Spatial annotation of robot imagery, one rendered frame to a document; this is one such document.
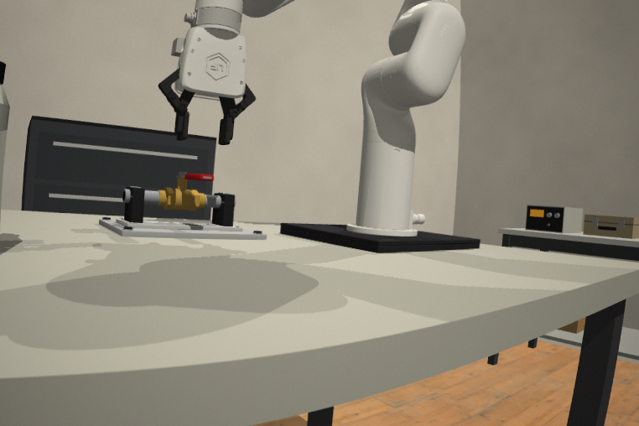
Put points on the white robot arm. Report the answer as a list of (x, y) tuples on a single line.
[(388, 88)]

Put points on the grey bottle with black cap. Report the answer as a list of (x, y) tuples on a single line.
[(4, 114)]

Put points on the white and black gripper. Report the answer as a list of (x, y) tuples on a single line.
[(210, 62)]

